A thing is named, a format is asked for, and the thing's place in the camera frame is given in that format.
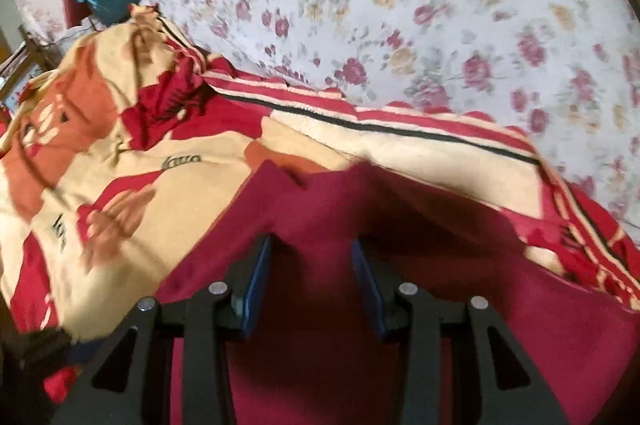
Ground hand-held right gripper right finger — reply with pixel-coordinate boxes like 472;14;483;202
351;239;571;425

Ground red and yellow printed blanket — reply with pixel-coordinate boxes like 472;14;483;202
0;2;640;401

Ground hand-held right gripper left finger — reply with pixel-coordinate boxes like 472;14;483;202
50;234;274;425

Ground floral white quilt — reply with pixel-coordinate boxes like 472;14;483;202
134;0;640;251

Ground maroon shirt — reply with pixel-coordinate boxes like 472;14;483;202
154;159;640;425

